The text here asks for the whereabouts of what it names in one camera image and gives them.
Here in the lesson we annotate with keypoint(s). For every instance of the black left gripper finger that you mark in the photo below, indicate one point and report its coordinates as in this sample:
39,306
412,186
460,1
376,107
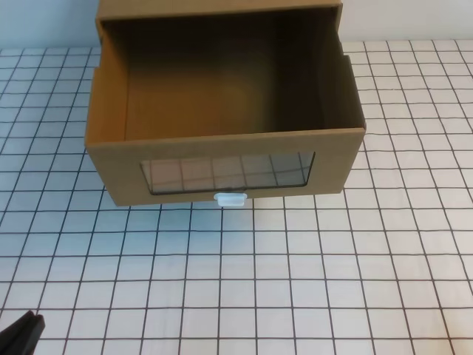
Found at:
21,337

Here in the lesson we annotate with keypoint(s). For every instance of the white drawer handle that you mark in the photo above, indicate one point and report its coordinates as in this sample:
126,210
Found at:
227,199

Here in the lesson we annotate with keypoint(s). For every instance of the brown cardboard shoebox drawer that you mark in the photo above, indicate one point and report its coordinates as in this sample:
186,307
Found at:
262,103

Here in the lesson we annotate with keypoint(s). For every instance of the upper brown shoebox outer shell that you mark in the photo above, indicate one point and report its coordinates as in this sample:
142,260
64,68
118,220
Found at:
117,10

